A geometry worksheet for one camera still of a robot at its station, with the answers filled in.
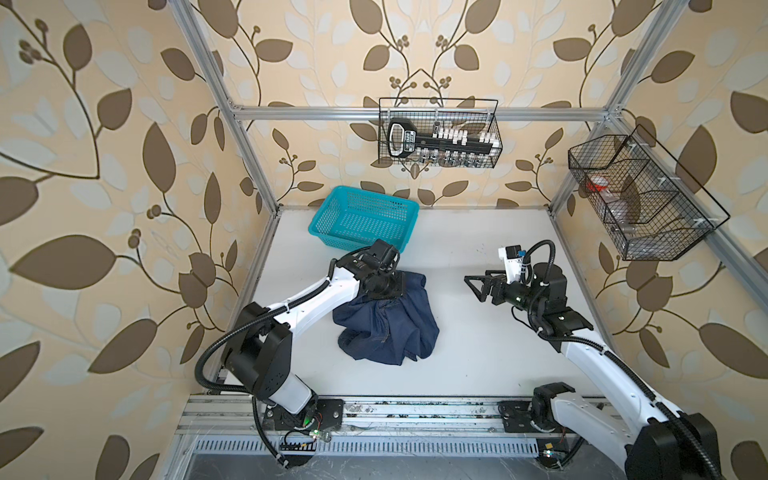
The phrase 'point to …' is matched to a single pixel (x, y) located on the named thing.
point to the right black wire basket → (647, 217)
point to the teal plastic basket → (353, 218)
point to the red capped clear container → (597, 183)
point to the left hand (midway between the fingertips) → (406, 287)
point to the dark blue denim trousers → (389, 330)
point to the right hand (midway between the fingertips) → (478, 278)
